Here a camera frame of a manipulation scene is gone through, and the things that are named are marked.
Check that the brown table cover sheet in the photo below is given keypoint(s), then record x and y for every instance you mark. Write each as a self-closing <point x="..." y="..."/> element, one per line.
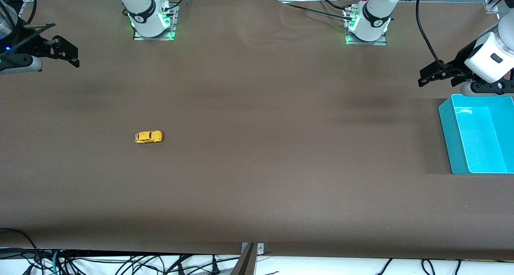
<point x="257" y="166"/>

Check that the turquoise plastic bin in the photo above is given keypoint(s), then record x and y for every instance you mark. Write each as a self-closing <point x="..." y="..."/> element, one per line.
<point x="482" y="138"/>

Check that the grey metal table bracket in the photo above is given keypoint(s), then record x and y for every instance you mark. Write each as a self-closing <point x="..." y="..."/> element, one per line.
<point x="261" y="249"/>

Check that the yellow beetle toy car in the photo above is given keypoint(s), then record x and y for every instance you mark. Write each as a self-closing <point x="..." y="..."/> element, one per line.
<point x="148" y="137"/>

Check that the dark diagonal bar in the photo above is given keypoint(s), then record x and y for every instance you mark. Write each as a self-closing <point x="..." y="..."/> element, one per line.
<point x="245" y="265"/>

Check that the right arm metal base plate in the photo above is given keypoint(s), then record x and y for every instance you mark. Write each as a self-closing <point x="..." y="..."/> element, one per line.
<point x="154" y="38"/>

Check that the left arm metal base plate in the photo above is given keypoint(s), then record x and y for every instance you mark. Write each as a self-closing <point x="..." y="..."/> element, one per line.
<point x="366" y="43"/>

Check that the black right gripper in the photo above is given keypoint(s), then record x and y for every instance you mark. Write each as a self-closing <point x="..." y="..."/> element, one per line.
<point x="27" y="41"/>

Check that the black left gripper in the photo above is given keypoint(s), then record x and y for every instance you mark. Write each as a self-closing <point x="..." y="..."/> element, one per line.
<point x="460" y="63"/>

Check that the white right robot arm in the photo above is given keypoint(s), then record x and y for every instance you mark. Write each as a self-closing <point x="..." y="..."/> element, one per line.
<point x="144" y="10"/>

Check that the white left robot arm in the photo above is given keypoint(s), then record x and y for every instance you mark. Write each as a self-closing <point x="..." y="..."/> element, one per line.
<point x="375" y="14"/>

